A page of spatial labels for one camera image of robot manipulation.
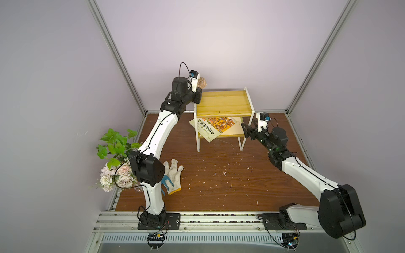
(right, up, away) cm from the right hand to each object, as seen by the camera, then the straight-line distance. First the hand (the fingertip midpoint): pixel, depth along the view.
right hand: (251, 118), depth 78 cm
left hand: (-26, +16, 0) cm, 30 cm away
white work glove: (-42, -31, +10) cm, 53 cm away
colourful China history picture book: (-21, -5, +11) cm, 24 cm away
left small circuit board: (-47, -58, -6) cm, 75 cm away
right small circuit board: (+16, -57, -8) cm, 60 cm away
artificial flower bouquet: (-58, -22, -18) cm, 64 cm away
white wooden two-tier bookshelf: (-6, +8, +7) cm, 12 cm away
